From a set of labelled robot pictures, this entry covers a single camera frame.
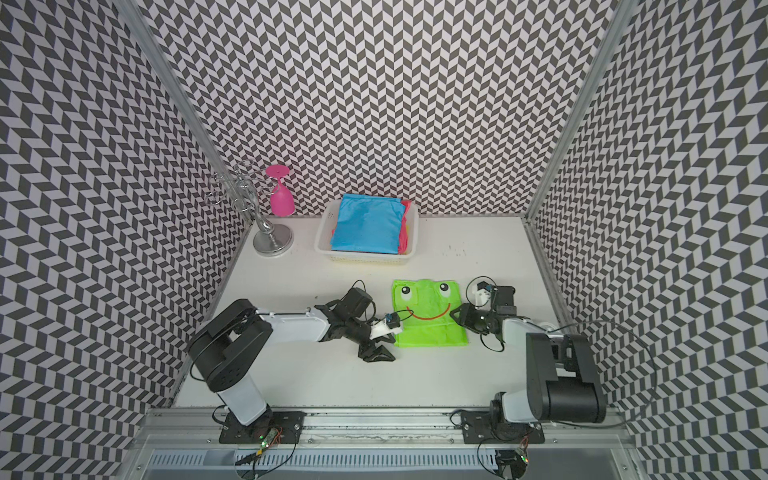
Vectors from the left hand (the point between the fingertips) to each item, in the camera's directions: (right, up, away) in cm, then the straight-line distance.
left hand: (389, 349), depth 85 cm
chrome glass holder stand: (-46, +48, +6) cm, 66 cm away
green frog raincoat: (+11, +10, +9) cm, 17 cm away
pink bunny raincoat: (+4, +30, +20) cm, 36 cm away
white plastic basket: (-24, +39, +21) cm, 50 cm away
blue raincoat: (-8, +37, +21) cm, 44 cm away
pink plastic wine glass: (-38, +45, +17) cm, 61 cm away
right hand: (+20, +7, +6) cm, 22 cm away
